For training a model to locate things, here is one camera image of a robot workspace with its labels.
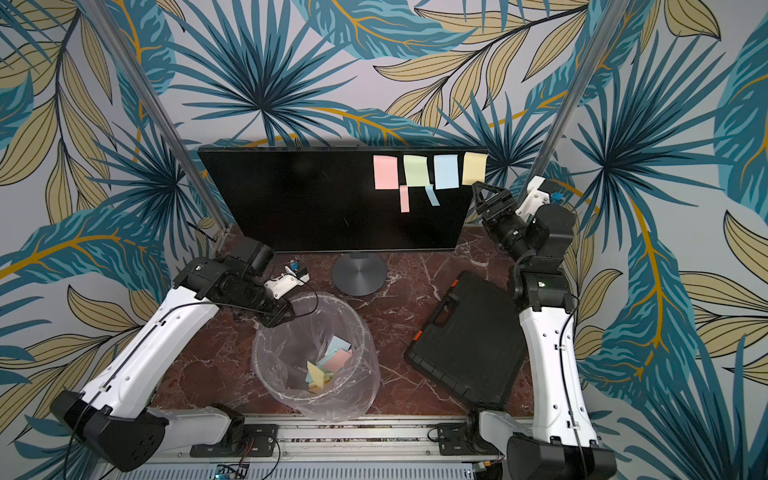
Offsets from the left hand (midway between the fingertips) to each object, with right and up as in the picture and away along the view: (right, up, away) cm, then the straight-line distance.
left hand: (283, 316), depth 71 cm
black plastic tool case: (+48, -9, +10) cm, 50 cm away
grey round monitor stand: (+15, +8, +35) cm, 38 cm away
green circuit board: (-14, -38, 0) cm, 40 cm away
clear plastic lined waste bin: (0, -9, -3) cm, 9 cm away
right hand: (+43, +28, -10) cm, 52 cm away
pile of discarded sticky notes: (+10, -11, -6) cm, 16 cm away
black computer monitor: (-13, +34, +37) cm, 52 cm away
